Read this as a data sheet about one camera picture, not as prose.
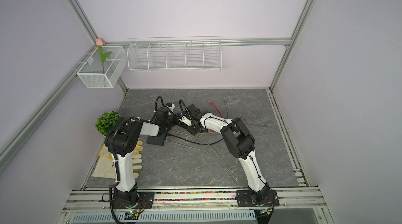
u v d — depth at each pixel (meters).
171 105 0.96
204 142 0.93
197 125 0.74
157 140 0.92
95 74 0.77
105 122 0.83
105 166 0.85
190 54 1.00
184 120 0.89
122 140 0.54
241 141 0.56
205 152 0.89
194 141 0.94
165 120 0.86
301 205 0.74
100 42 0.89
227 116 1.05
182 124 0.90
